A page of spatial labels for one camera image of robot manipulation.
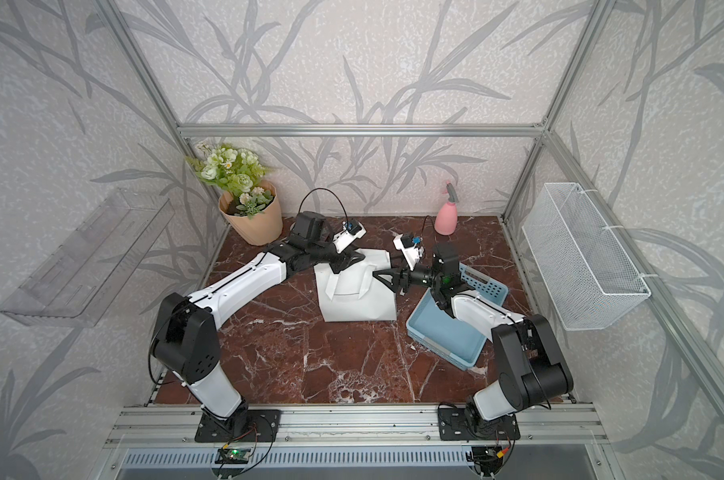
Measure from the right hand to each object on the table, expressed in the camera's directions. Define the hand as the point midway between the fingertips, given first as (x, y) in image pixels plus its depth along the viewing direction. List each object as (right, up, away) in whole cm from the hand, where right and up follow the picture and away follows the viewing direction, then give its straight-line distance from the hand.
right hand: (380, 267), depth 81 cm
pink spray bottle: (+25, +15, +29) cm, 41 cm away
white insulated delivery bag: (-7, -8, +2) cm, 11 cm away
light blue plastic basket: (+16, -19, +7) cm, 25 cm away
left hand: (-6, +4, +3) cm, 8 cm away
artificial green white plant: (-45, +30, +13) cm, 56 cm away
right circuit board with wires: (+27, -46, -9) cm, 54 cm away
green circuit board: (-35, -45, -11) cm, 58 cm away
